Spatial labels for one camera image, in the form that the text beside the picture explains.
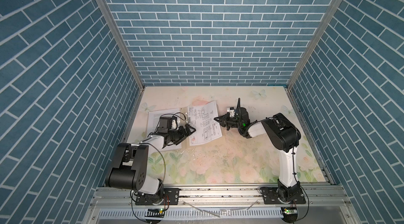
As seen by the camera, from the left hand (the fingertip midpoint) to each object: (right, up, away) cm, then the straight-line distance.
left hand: (191, 132), depth 90 cm
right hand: (+13, +8, +5) cm, 16 cm away
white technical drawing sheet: (+5, +7, +12) cm, 15 cm away
